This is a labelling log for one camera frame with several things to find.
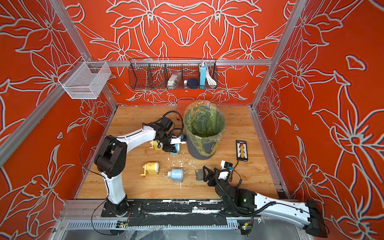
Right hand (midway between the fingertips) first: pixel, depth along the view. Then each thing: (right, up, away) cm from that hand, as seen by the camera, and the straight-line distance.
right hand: (204, 170), depth 77 cm
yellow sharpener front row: (-28, +1, +2) cm, 28 cm away
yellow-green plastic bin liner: (+2, +26, +12) cm, 29 cm away
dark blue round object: (-6, +51, +18) cm, 54 cm away
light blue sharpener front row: (-15, -2, -2) cm, 15 cm away
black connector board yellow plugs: (+25, +7, +15) cm, 30 cm away
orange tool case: (-15, +38, +39) cm, 56 cm away
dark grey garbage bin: (+3, +12, 0) cm, 13 cm away
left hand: (-17, +12, +15) cm, 26 cm away
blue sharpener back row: (-15, +10, +10) cm, 21 cm away
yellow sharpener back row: (-28, +11, +12) cm, 33 cm away
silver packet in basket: (-17, +54, +17) cm, 59 cm away
